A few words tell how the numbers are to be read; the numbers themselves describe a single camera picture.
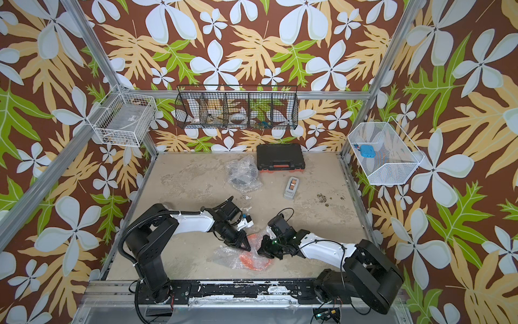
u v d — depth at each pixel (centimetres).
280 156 115
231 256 80
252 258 79
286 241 66
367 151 86
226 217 75
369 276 42
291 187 101
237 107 97
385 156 84
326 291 63
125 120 86
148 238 48
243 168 101
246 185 101
